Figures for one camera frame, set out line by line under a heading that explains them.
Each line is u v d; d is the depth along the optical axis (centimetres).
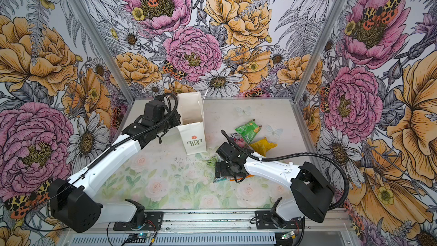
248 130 100
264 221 68
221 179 83
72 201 39
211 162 88
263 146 89
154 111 58
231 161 63
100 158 46
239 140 96
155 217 76
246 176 66
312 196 42
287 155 49
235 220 76
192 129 78
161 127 57
